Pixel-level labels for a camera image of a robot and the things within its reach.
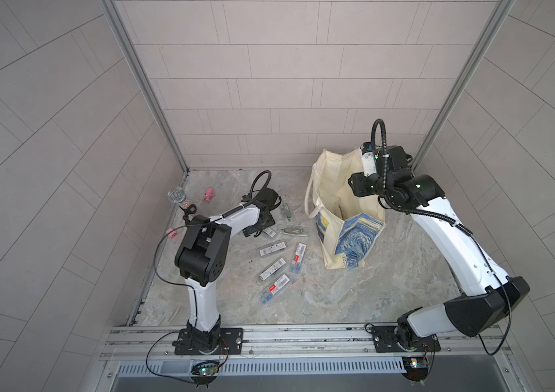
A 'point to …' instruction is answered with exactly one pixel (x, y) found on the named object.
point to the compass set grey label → (273, 248)
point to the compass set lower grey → (280, 264)
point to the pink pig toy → (209, 193)
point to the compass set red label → (295, 265)
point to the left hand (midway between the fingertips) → (264, 222)
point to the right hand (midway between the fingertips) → (353, 177)
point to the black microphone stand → (189, 209)
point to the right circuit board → (416, 367)
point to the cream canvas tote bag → (348, 224)
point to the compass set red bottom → (268, 293)
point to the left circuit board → (205, 372)
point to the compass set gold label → (270, 232)
